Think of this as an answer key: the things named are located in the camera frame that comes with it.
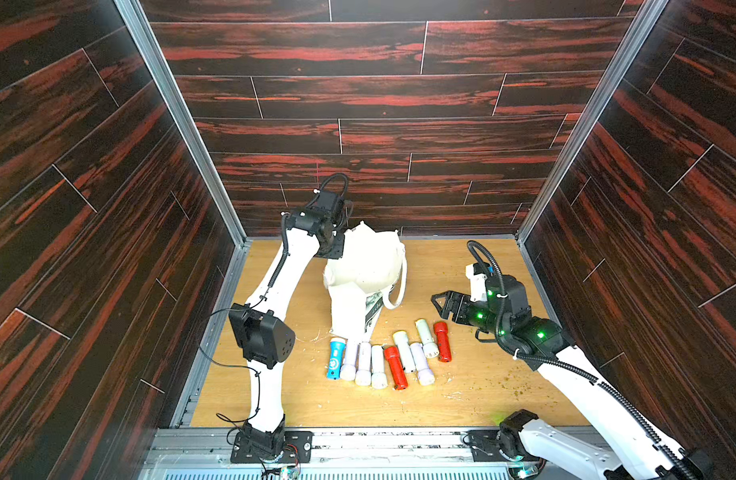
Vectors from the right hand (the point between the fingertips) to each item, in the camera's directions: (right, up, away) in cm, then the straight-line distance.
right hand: (449, 297), depth 75 cm
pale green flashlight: (-2, -17, +13) cm, 21 cm away
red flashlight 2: (+2, -16, +14) cm, 21 cm away
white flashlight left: (-22, -23, +8) cm, 33 cm away
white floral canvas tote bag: (-25, +2, +33) cm, 41 cm away
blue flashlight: (-30, -19, +11) cm, 37 cm away
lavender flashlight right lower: (-5, -23, +8) cm, 24 cm away
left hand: (-31, +13, +11) cm, 35 cm away
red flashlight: (-12, -23, +9) cm, 28 cm away
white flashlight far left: (-26, -22, +9) cm, 35 cm away
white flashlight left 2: (-18, -24, +7) cm, 31 cm away
